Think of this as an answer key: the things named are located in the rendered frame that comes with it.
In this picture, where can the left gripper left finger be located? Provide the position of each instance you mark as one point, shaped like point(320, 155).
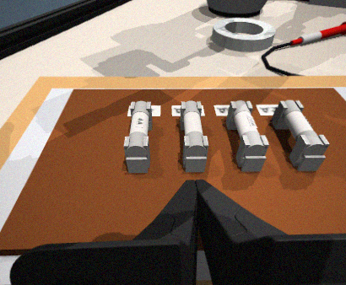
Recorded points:
point(154, 259)

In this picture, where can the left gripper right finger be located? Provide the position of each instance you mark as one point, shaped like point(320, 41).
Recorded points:
point(239, 250)

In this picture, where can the white cylindrical fuse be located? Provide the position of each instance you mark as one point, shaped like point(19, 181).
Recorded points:
point(193, 129)
point(139, 129)
point(246, 127)
point(299, 125)

